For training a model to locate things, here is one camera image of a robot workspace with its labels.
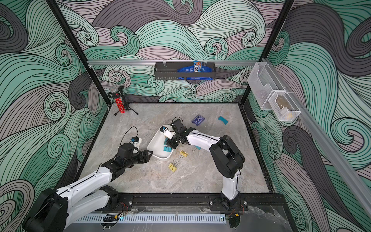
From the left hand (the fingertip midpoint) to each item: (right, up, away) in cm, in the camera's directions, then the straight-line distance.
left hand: (149, 151), depth 85 cm
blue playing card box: (+32, +18, +22) cm, 43 cm away
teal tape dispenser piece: (+53, +17, +22) cm, 60 cm away
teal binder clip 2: (+27, +8, -24) cm, 37 cm away
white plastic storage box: (+3, +1, +9) cm, 10 cm away
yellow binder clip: (+21, -3, +5) cm, 22 cm away
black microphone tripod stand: (-24, +36, +13) cm, 45 cm away
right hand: (+13, +5, +7) cm, 15 cm away
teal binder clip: (+10, 0, +7) cm, 13 cm away
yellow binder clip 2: (+14, -9, -1) cm, 17 cm away
